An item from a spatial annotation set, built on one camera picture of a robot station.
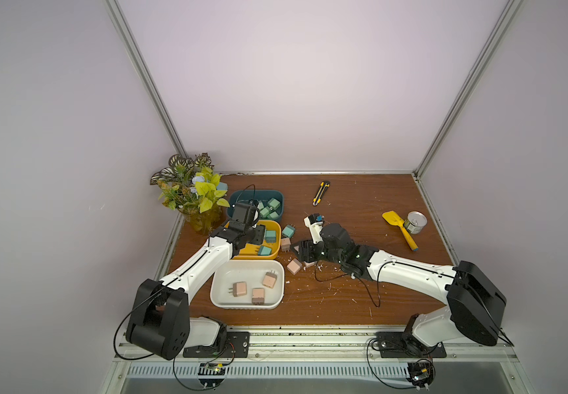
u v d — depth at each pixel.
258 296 0.81
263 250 0.92
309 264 0.90
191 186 0.82
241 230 0.66
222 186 1.17
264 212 1.03
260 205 1.06
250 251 0.94
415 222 0.97
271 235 0.95
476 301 0.42
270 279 0.85
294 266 0.87
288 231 0.98
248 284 0.86
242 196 1.06
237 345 0.73
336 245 0.62
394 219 1.01
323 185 1.14
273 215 1.02
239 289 0.83
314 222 0.73
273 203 1.06
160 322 0.41
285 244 0.90
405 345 0.65
